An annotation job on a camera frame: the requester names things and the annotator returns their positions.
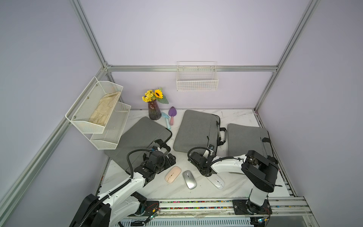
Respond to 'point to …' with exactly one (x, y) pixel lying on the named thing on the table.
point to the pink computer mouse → (173, 174)
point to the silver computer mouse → (189, 179)
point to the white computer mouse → (216, 180)
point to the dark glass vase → (154, 110)
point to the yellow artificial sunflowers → (150, 96)
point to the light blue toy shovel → (166, 116)
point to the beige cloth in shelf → (101, 114)
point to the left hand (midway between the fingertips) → (170, 162)
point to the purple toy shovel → (172, 112)
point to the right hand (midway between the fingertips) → (202, 160)
